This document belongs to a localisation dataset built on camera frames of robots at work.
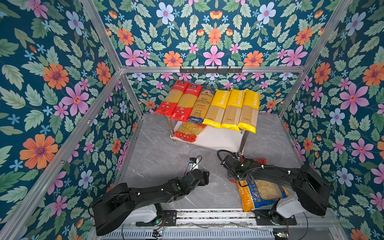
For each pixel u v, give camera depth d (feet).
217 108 2.37
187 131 3.14
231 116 2.25
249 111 2.36
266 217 2.35
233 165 2.18
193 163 2.41
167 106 2.40
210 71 3.06
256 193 2.51
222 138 3.13
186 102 2.46
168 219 2.42
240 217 2.46
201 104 2.42
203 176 2.16
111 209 1.40
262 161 2.97
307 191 1.38
